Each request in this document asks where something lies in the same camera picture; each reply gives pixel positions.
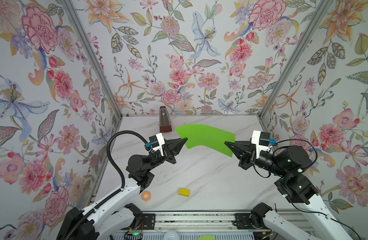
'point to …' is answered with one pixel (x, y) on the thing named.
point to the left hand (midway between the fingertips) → (187, 143)
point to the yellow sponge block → (184, 192)
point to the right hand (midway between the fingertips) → (225, 140)
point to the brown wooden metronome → (165, 124)
